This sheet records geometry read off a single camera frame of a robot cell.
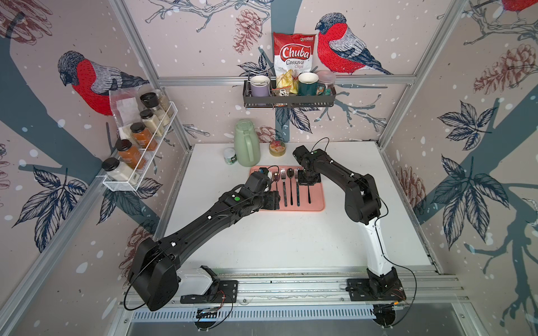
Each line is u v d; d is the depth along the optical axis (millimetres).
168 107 868
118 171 602
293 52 781
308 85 797
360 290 728
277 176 1037
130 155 652
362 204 589
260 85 795
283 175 1069
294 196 980
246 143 951
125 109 684
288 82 852
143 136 708
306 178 880
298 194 985
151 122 761
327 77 854
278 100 875
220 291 724
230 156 1097
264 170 728
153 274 394
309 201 949
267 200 711
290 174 1067
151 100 794
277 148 1148
